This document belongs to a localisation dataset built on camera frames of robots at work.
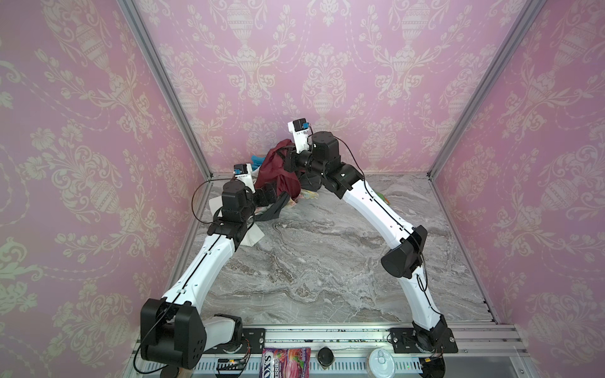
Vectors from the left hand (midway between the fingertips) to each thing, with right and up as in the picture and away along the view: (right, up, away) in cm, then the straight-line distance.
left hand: (267, 182), depth 79 cm
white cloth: (-9, -20, +21) cm, 31 cm away
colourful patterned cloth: (+12, -4, +19) cm, 23 cm away
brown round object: (-21, -50, -19) cm, 57 cm away
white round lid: (+35, -52, -13) cm, 64 cm away
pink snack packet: (+7, -53, -11) cm, 55 cm away
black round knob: (+19, -47, -17) cm, 54 cm away
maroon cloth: (+2, +4, 0) cm, 4 cm away
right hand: (+4, +11, -6) cm, 13 cm away
